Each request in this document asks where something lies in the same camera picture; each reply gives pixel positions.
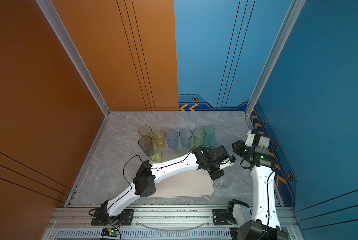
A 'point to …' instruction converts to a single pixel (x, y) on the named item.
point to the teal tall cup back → (209, 130)
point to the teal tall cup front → (210, 140)
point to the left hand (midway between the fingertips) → (221, 172)
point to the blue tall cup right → (185, 137)
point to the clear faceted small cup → (224, 181)
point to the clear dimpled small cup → (168, 154)
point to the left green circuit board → (109, 232)
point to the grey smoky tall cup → (145, 142)
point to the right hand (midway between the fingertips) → (234, 144)
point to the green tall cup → (198, 135)
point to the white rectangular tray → (196, 183)
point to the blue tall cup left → (172, 137)
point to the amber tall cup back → (145, 130)
